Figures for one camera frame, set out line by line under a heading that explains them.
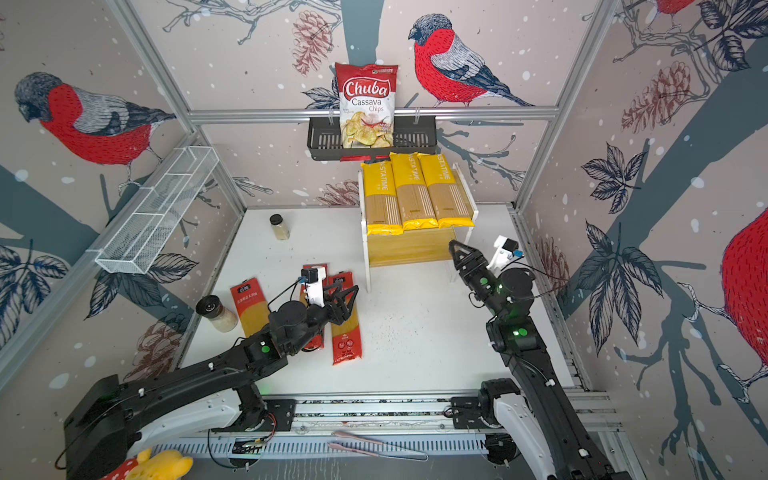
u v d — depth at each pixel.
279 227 1.06
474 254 0.63
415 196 0.76
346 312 0.68
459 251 0.69
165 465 0.62
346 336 0.85
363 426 0.73
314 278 0.65
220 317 0.83
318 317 0.66
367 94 0.83
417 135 0.95
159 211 0.78
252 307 0.93
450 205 0.73
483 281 0.62
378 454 0.67
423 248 0.92
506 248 0.65
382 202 0.74
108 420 0.41
